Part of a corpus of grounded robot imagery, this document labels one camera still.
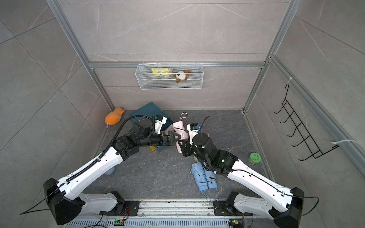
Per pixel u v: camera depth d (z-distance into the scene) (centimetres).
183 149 59
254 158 86
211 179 80
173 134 66
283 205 38
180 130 68
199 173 82
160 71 84
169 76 88
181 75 86
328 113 54
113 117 104
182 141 65
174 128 69
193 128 58
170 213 73
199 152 51
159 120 63
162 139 60
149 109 91
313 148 61
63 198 38
